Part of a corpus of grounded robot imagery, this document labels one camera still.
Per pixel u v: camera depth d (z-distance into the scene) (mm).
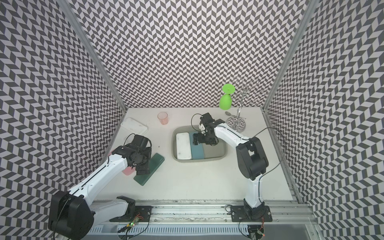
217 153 929
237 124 1020
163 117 1071
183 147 943
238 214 725
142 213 727
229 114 1165
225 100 889
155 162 896
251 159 503
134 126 1088
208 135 739
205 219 722
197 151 936
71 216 382
